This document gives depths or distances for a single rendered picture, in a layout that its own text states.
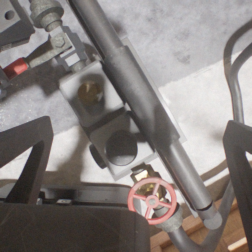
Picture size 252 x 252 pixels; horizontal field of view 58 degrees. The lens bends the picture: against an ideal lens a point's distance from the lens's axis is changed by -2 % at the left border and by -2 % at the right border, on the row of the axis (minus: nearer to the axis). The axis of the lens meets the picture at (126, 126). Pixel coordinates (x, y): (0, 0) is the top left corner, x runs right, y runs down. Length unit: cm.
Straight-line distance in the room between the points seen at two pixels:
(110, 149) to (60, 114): 56
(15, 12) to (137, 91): 14
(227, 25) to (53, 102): 67
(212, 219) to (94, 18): 28
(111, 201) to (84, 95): 46
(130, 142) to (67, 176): 60
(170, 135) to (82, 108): 17
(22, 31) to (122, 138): 18
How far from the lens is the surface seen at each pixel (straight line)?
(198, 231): 84
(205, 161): 89
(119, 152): 33
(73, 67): 40
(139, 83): 26
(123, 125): 37
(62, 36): 39
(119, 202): 73
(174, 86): 84
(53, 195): 75
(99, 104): 37
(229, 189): 77
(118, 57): 26
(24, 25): 25
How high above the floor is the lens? 83
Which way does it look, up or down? 84 degrees down
